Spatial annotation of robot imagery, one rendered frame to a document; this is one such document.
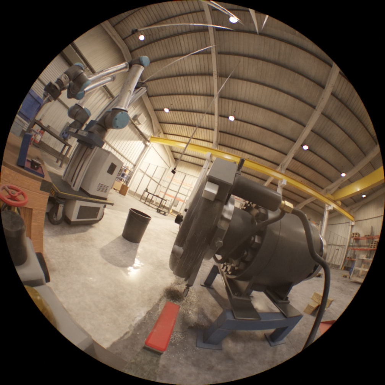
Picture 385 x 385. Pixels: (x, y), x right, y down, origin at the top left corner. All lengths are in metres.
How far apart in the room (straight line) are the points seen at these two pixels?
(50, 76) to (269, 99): 12.17
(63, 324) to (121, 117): 1.05
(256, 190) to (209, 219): 0.19
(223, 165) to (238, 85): 7.96
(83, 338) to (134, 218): 1.38
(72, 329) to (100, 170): 1.31
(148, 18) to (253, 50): 6.22
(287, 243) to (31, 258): 0.80
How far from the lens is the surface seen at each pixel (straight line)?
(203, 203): 0.43
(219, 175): 0.37
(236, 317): 0.62
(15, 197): 0.27
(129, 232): 1.51
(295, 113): 8.88
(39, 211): 0.64
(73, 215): 1.24
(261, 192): 0.42
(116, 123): 1.03
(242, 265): 0.66
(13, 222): 0.20
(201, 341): 0.77
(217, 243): 0.34
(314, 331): 0.67
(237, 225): 0.67
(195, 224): 0.42
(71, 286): 0.79
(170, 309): 0.18
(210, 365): 0.73
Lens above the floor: 0.61
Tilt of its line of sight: 10 degrees up
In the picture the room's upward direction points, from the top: 23 degrees clockwise
